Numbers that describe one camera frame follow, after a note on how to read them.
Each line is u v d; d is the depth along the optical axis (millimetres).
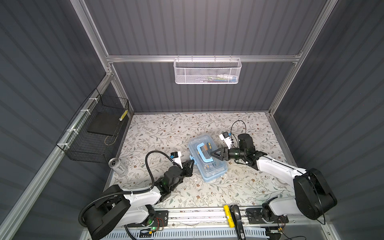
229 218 723
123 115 814
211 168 831
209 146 898
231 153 736
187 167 727
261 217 727
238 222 692
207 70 1236
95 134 731
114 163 786
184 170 729
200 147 870
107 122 766
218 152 755
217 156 770
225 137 765
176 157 743
